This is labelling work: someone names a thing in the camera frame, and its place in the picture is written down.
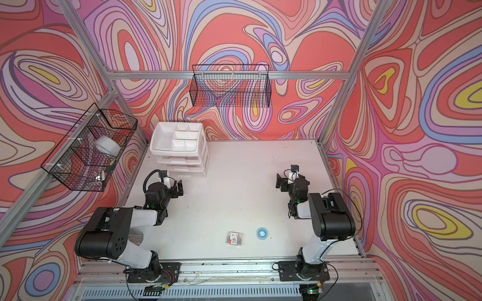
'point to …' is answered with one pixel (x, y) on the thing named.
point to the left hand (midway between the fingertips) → (173, 181)
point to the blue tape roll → (262, 233)
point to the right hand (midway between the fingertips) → (287, 177)
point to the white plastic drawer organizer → (181, 148)
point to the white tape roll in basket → (108, 145)
